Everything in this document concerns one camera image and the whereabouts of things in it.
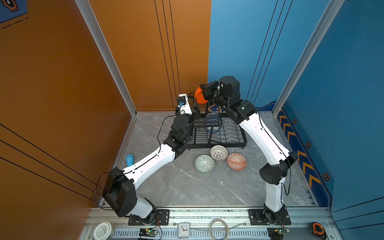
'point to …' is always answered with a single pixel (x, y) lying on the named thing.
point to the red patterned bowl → (236, 161)
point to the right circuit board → (282, 230)
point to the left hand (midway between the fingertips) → (190, 98)
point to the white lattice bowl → (219, 153)
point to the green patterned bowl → (204, 164)
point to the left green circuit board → (148, 232)
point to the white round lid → (102, 231)
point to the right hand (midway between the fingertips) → (196, 83)
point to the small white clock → (183, 229)
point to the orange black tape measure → (318, 229)
